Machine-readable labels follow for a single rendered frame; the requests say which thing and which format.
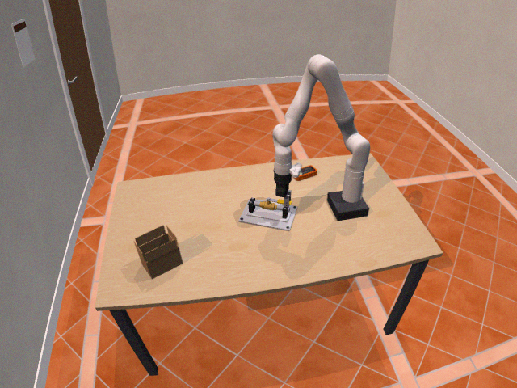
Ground brown cardboard box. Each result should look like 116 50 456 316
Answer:
134 227 183 279

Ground orange rectangular block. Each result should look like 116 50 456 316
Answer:
294 165 317 181

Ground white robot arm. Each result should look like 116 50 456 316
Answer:
272 55 370 203

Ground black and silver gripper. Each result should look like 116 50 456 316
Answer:
273 162 302 207

